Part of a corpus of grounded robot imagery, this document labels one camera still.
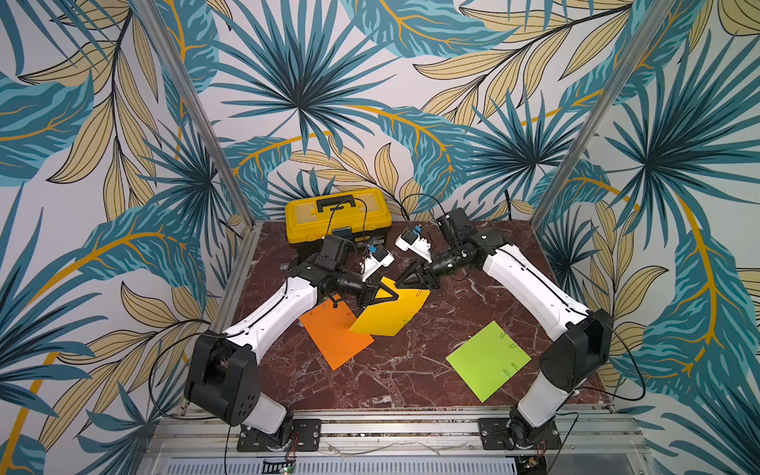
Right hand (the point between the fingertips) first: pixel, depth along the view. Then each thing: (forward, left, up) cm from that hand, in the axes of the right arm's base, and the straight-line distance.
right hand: (399, 282), depth 73 cm
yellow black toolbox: (+33, +10, -9) cm, 36 cm away
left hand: (-3, +1, -3) cm, 5 cm away
